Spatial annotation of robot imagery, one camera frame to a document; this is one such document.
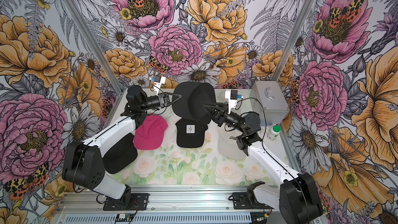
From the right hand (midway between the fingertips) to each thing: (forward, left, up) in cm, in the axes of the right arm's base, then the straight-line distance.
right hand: (202, 108), depth 65 cm
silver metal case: (+26, -42, -21) cm, 54 cm away
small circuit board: (-32, +37, -37) cm, 61 cm away
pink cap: (+7, +31, -30) cm, 44 cm away
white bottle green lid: (+5, -41, -30) cm, 51 cm away
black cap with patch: (+7, +8, -32) cm, 34 cm away
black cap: (+10, +4, -3) cm, 11 cm away
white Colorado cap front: (0, -14, -36) cm, 39 cm away
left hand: (+9, +10, -4) cm, 14 cm away
